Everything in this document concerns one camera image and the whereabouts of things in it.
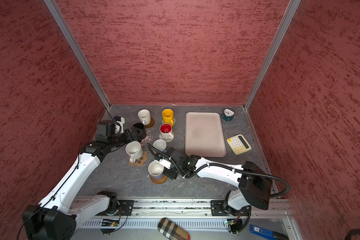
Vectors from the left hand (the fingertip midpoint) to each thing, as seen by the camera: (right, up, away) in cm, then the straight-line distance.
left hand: (137, 136), depth 79 cm
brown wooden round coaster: (+11, -26, +4) cm, 29 cm away
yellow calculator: (+62, -7, +18) cm, 66 cm away
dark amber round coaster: (+2, +7, +28) cm, 29 cm away
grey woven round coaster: (+18, +8, +31) cm, 37 cm away
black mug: (-5, +5, +18) cm, 19 cm away
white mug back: (+9, -20, +6) cm, 23 cm away
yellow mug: (+14, +11, +22) cm, 29 cm away
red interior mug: (+12, +1, +24) cm, 27 cm away
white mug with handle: (-2, +12, +23) cm, 26 cm away
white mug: (-6, -10, +13) cm, 18 cm away
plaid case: (+20, -41, -13) cm, 47 cm away
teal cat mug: (+59, +13, +31) cm, 68 cm away
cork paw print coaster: (-2, -17, +11) cm, 20 cm away
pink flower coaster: (+1, -4, +21) cm, 22 cm away
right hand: (+16, -19, 0) cm, 25 cm away
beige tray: (+40, -2, +26) cm, 48 cm away
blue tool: (+63, -42, -14) cm, 77 cm away
